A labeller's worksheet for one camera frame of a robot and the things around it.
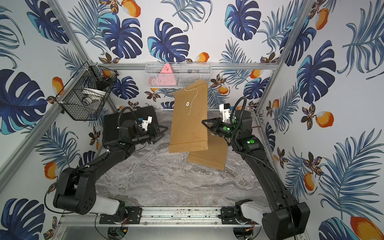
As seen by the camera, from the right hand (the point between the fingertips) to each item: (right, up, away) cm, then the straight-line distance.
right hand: (202, 120), depth 68 cm
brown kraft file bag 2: (+10, -22, +27) cm, 36 cm away
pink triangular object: (-20, +27, +22) cm, 40 cm away
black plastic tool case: (-60, +1, +35) cm, 70 cm away
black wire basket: (-66, +28, +21) cm, 75 cm away
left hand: (-19, -4, +10) cm, 22 cm away
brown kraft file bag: (-6, +7, +7) cm, 11 cm away
